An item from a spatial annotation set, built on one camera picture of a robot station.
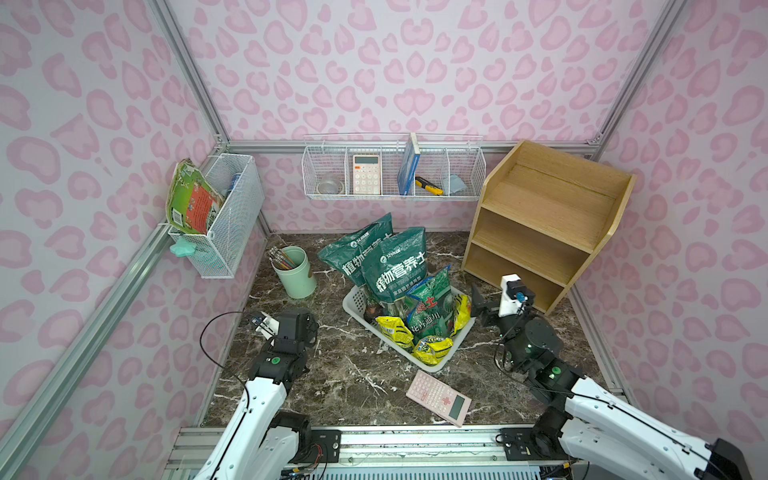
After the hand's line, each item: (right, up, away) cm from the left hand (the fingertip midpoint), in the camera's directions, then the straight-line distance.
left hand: (294, 323), depth 81 cm
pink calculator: (+39, -19, -2) cm, 44 cm away
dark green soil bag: (+14, +19, -1) cm, 24 cm away
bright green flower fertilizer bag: (+37, +5, -2) cm, 37 cm away
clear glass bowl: (+6, +40, +15) cm, 43 cm away
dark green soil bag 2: (+27, +17, -2) cm, 32 cm away
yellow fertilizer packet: (+27, 0, -4) cm, 28 cm away
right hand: (+50, +12, -10) cm, 52 cm away
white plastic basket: (+15, +4, +11) cm, 19 cm away
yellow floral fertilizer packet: (+36, -5, -7) cm, 37 cm away
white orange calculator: (+18, +43, +12) cm, 48 cm away
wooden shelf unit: (+68, +29, -1) cm, 74 cm away
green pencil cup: (-3, +14, +10) cm, 17 cm away
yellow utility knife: (+38, +41, +16) cm, 58 cm away
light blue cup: (+48, +42, +19) cm, 67 cm away
